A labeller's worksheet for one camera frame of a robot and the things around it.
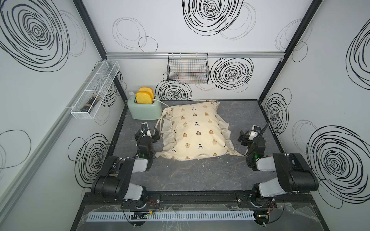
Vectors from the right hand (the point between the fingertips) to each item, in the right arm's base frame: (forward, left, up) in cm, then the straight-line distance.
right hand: (250, 132), depth 90 cm
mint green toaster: (+14, +71, +3) cm, 73 cm away
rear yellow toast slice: (+23, +68, +14) cm, 73 cm away
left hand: (-1, +66, +4) cm, 66 cm away
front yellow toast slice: (+18, +70, +12) cm, 73 cm away
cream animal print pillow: (-1, +36, +2) cm, 36 cm away
